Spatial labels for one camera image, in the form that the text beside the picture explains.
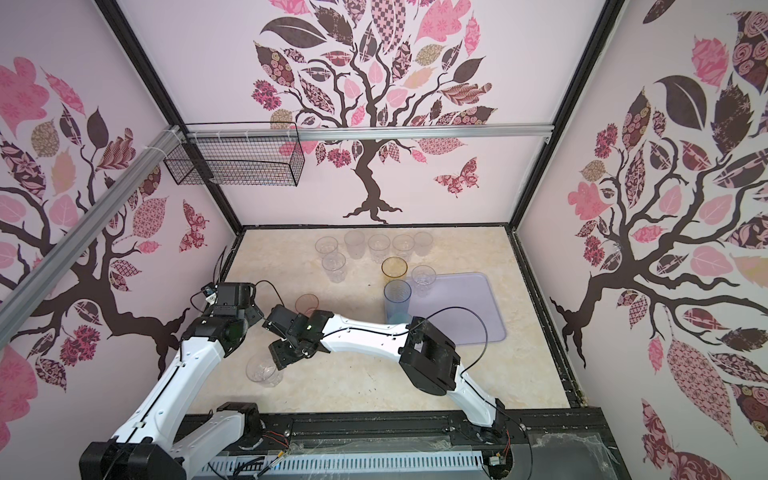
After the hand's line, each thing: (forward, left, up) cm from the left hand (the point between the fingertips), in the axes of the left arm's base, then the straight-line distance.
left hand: (242, 318), depth 81 cm
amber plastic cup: (+16, -42, +3) cm, 45 cm away
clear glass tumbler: (+35, -46, -9) cm, 59 cm away
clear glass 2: (+20, -53, -9) cm, 57 cm away
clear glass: (-10, -4, -12) cm, 16 cm away
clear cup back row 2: (+33, -28, -5) cm, 44 cm away
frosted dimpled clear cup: (+33, -53, -6) cm, 63 cm away
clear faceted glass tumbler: (+35, -37, -9) cm, 52 cm away
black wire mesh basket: (+48, 0, +21) cm, 53 cm away
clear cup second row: (+27, -20, -11) cm, 36 cm away
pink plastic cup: (+9, -14, -9) cm, 19 cm away
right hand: (-8, -11, -3) cm, 14 cm away
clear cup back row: (+36, -17, -9) cm, 40 cm away
